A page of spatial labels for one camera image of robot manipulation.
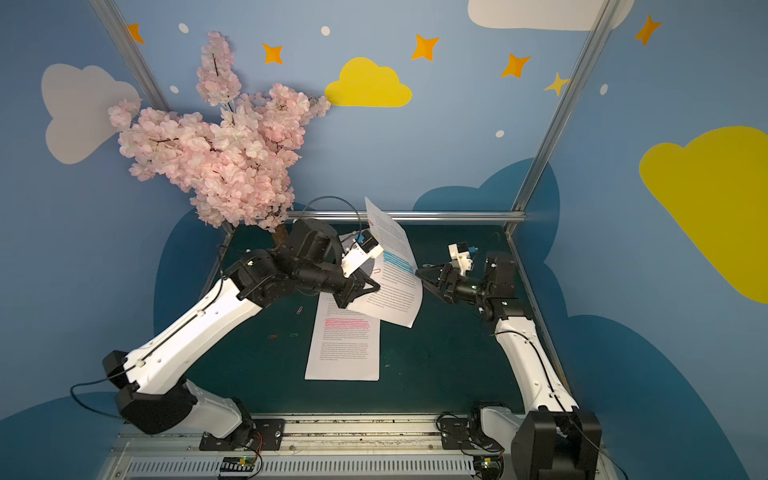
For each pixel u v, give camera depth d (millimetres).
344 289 548
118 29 708
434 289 652
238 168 626
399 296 687
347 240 532
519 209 1163
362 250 538
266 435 739
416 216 1253
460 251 715
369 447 733
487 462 732
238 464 729
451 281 661
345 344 906
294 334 922
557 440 517
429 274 664
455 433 747
